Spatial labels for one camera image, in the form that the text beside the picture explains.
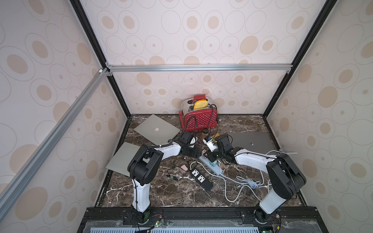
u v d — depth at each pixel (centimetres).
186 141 78
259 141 108
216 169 87
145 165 51
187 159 94
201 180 83
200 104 100
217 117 109
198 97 101
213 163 86
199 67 94
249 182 81
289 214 77
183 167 90
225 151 71
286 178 46
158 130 109
